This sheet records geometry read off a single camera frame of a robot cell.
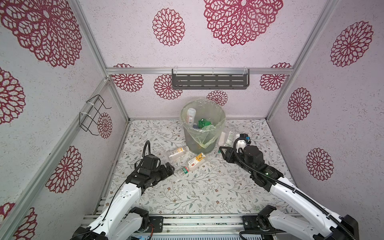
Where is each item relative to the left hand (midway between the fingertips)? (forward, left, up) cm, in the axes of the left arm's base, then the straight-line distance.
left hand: (169, 174), depth 82 cm
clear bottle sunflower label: (+8, -13, -3) cm, 16 cm away
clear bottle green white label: (+10, -31, +19) cm, 38 cm away
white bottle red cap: (+30, -12, +14) cm, 36 cm away
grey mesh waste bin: (+19, -15, -2) cm, 24 cm away
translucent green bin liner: (+38, -25, +12) cm, 47 cm away
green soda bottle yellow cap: (+25, -19, +14) cm, 35 cm away
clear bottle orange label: (+17, -5, -3) cm, 18 cm away
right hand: (+7, -28, +16) cm, 33 cm away
